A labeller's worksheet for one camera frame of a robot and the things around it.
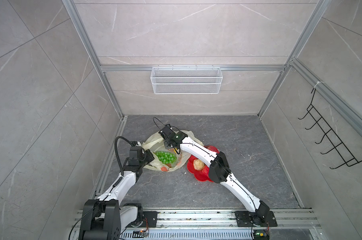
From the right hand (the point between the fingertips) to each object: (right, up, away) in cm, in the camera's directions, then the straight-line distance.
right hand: (170, 140), depth 98 cm
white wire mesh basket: (+11, +42, +2) cm, 43 cm away
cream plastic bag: (-8, 0, -13) cm, 15 cm away
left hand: (-10, -4, -10) cm, 15 cm away
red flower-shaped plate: (+17, -19, -12) cm, 28 cm away
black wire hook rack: (+76, -4, -40) cm, 86 cm away
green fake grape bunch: (-1, -10, -6) cm, 12 cm away
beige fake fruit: (+18, -13, -13) cm, 25 cm away
